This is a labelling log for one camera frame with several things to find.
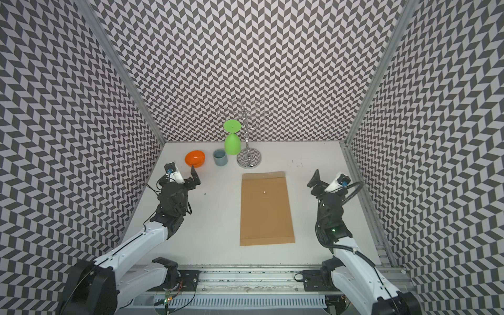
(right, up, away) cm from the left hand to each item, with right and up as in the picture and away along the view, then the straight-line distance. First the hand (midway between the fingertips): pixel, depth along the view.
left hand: (181, 169), depth 80 cm
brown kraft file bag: (+35, -22, +13) cm, 43 cm away
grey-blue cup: (+10, +5, +27) cm, 29 cm away
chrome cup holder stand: (+25, +5, +31) cm, 40 cm away
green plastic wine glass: (+20, +12, +6) cm, 24 cm away
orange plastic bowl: (-3, +5, +26) cm, 26 cm away
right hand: (+59, -3, -2) cm, 59 cm away
